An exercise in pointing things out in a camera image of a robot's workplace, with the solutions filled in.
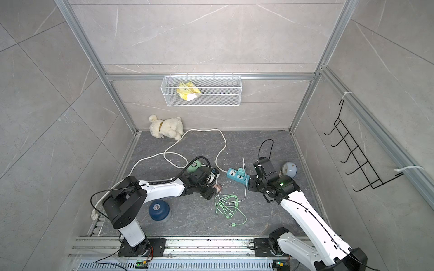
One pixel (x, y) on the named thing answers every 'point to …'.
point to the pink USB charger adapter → (218, 187)
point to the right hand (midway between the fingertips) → (253, 182)
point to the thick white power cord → (94, 213)
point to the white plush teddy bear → (172, 128)
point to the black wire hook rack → (373, 178)
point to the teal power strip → (233, 174)
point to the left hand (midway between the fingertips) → (214, 186)
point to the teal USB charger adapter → (241, 171)
